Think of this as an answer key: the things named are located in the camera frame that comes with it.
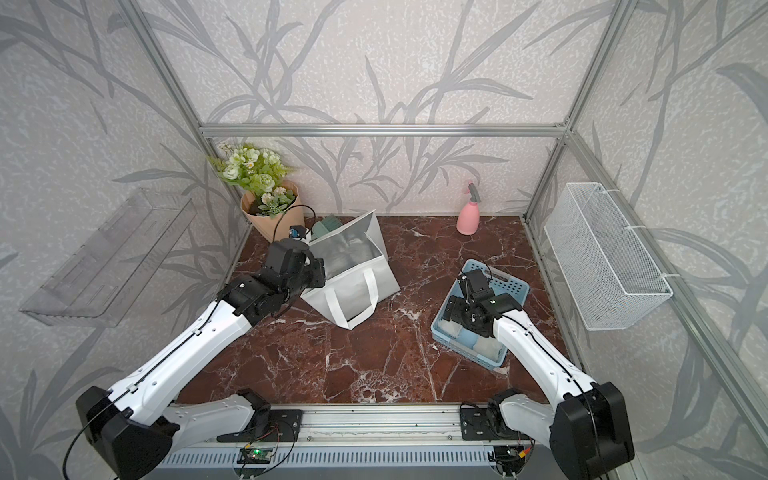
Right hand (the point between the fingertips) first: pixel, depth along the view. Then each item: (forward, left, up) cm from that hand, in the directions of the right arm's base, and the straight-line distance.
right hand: (457, 313), depth 85 cm
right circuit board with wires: (-33, -11, -12) cm, 37 cm away
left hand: (+6, +36, +16) cm, 40 cm away
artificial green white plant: (+39, +61, +22) cm, 76 cm away
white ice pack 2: (-8, -8, -5) cm, 12 cm away
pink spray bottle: (+39, -9, -1) cm, 40 cm away
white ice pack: (-2, +2, -5) cm, 6 cm away
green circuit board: (-32, +51, -8) cm, 61 cm away
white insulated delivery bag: (+3, +27, +17) cm, 32 cm away
